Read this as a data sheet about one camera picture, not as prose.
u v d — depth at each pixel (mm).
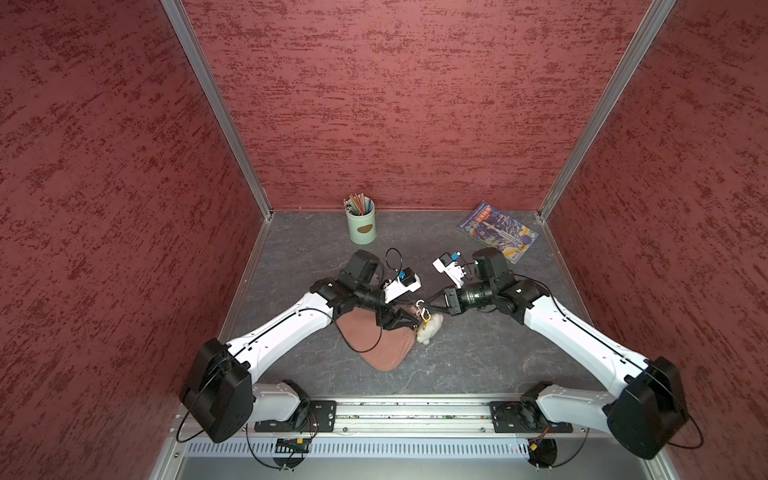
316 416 739
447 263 694
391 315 655
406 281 643
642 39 750
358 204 1059
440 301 707
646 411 391
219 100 873
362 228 1033
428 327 757
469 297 655
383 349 824
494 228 1143
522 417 712
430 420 753
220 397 396
